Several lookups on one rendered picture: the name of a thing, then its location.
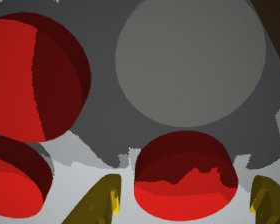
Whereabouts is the red disc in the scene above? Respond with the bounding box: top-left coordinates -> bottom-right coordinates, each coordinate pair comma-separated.
134,130 -> 239,221
0,12 -> 91,143
0,135 -> 53,219

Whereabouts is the grey disc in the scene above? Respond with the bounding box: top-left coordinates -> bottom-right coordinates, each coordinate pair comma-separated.
115,0 -> 266,127

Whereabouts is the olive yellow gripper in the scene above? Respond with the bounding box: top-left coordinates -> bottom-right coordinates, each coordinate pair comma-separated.
61,174 -> 280,224

